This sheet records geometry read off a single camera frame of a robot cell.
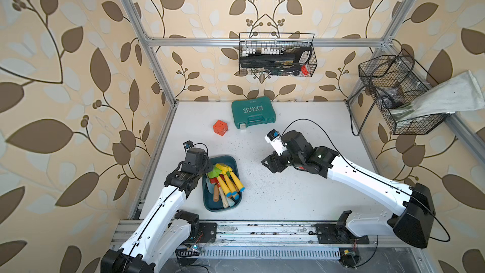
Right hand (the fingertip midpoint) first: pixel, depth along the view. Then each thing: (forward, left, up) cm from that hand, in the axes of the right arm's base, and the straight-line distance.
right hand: (268, 157), depth 77 cm
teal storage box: (-13, +26, -16) cm, 33 cm away
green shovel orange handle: (-2, +25, -11) cm, 27 cm away
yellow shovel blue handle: (+1, +20, -12) cm, 23 cm away
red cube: (+25, +23, -11) cm, 36 cm away
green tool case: (+36, +5, -11) cm, 38 cm away
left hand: (+2, +27, -4) cm, 27 cm away
